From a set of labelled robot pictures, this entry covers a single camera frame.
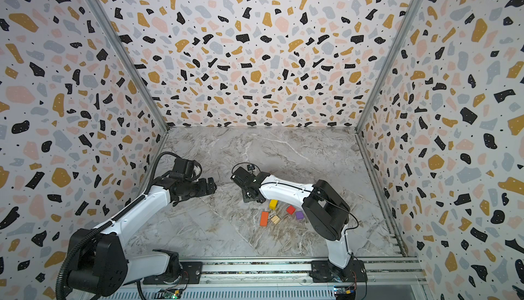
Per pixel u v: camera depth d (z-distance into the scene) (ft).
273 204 2.90
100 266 1.31
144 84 3.32
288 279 2.40
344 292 2.35
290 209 2.95
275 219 2.81
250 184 2.17
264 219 2.88
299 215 2.90
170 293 2.30
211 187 2.58
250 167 2.68
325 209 1.60
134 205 1.63
